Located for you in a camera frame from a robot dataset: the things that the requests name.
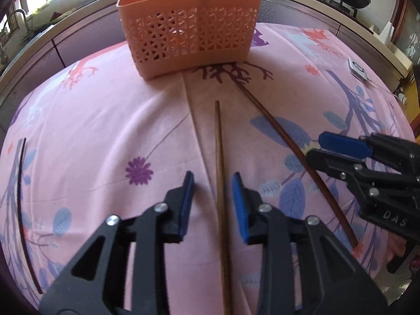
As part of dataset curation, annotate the pink perforated plastic basket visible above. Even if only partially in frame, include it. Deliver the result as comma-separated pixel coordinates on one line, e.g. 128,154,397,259
117,0,263,80

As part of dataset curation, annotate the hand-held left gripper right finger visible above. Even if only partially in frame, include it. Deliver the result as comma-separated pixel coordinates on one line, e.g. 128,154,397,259
231,172,388,315

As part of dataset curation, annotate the thin black chopstick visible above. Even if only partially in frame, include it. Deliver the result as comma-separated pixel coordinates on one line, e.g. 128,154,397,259
17,137,43,295

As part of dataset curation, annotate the pink printed tablecloth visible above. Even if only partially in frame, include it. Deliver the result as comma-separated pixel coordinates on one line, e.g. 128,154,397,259
0,23,417,315

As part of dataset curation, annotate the steel kitchen faucet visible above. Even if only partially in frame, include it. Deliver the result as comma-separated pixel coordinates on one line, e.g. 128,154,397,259
0,9,27,40

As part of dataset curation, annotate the white plastic rack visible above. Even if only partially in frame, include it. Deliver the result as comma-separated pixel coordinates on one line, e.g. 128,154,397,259
377,21,395,45

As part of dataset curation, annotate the brown wooden chopstick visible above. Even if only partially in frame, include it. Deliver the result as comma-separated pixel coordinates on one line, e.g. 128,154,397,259
214,101,233,315

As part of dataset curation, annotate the dark reddish wooden chopstick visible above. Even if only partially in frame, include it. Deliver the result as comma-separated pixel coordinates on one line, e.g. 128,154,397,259
238,83,359,248

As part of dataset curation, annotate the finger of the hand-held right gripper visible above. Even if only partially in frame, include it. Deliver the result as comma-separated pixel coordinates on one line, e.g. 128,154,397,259
319,131,420,171
306,148,420,188

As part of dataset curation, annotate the thin white cable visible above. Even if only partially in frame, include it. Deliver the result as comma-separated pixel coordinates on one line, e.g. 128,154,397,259
366,75,397,98

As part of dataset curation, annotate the small white round-faced device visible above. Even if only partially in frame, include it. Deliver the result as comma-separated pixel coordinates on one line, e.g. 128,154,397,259
347,57,370,83

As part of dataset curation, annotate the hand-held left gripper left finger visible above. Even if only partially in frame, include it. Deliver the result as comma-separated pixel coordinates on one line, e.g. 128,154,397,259
39,171,196,315

